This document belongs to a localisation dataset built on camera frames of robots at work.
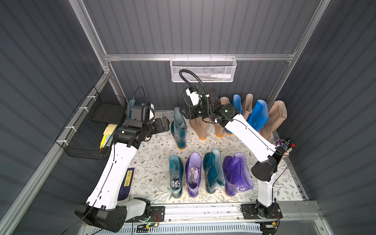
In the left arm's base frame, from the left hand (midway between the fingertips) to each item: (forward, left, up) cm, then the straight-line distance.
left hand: (163, 124), depth 70 cm
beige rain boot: (+15, -20, -20) cm, 32 cm away
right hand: (+7, -11, +4) cm, 13 cm away
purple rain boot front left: (-17, -14, -15) cm, 27 cm away
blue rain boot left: (+22, -43, -7) cm, 49 cm away
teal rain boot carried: (+22, +23, -6) cm, 32 cm away
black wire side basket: (-5, +39, -4) cm, 39 cm away
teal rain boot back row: (+11, -6, -16) cm, 20 cm away
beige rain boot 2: (+23, -50, -9) cm, 56 cm away
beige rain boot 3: (+13, -64, -7) cm, 66 cm away
